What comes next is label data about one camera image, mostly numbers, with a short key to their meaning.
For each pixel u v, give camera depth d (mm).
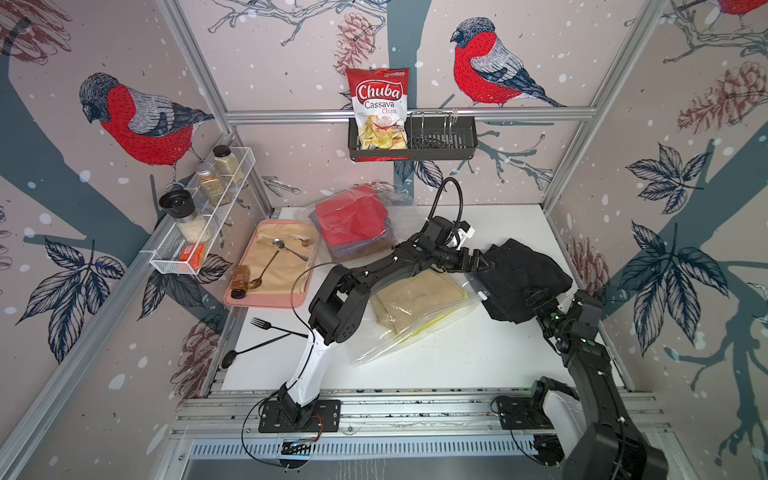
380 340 820
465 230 825
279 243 1089
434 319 861
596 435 407
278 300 992
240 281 949
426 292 879
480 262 798
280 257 1063
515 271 941
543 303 755
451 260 778
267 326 898
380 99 821
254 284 974
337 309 537
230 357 839
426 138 1070
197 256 665
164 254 657
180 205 644
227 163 809
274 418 717
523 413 732
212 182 744
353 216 1049
